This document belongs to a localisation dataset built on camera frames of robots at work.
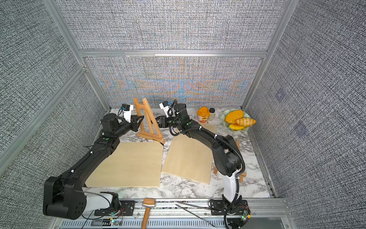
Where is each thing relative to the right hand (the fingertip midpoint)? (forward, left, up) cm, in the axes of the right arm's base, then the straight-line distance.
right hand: (151, 118), depth 79 cm
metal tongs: (-37, -15, -26) cm, 48 cm away
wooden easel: (-9, -3, -4) cm, 10 cm away
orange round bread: (+19, -54, -21) cm, 61 cm away
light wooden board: (-12, -21, -26) cm, 36 cm away
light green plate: (+17, -48, -22) cm, 55 cm away
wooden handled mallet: (-37, +1, -24) cm, 44 cm away
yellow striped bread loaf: (+12, -61, -18) cm, 65 cm away
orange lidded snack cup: (+19, -32, -17) cm, 41 cm away
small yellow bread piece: (+10, -55, -23) cm, 60 cm away
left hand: (+2, +4, +1) cm, 5 cm away
